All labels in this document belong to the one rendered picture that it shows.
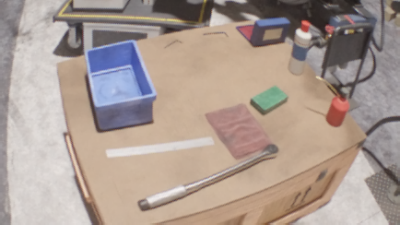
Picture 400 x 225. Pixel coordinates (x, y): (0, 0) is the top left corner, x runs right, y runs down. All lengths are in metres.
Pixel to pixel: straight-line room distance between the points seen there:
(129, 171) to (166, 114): 0.27
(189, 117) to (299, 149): 0.37
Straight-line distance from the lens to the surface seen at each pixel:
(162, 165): 1.18
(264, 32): 1.64
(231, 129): 1.28
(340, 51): 2.02
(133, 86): 1.41
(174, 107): 1.35
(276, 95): 1.42
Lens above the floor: 1.39
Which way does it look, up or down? 41 degrees down
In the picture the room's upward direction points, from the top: 8 degrees clockwise
